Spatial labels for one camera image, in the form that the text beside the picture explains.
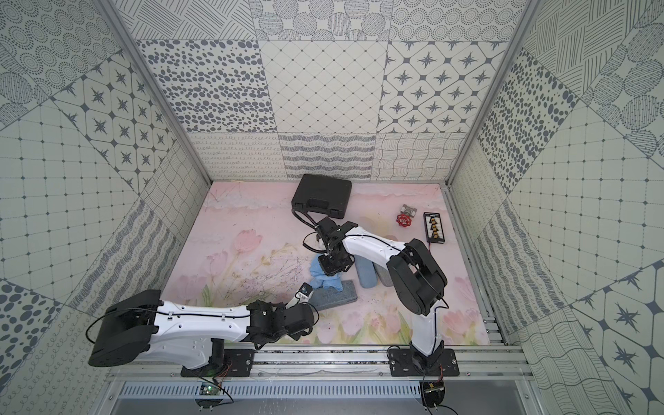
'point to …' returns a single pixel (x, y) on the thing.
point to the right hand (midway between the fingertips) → (332, 273)
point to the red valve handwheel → (404, 220)
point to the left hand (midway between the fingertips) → (308, 323)
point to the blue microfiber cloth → (319, 278)
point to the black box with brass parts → (433, 226)
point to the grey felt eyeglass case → (384, 275)
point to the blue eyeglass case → (367, 271)
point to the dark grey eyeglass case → (324, 298)
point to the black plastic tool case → (322, 194)
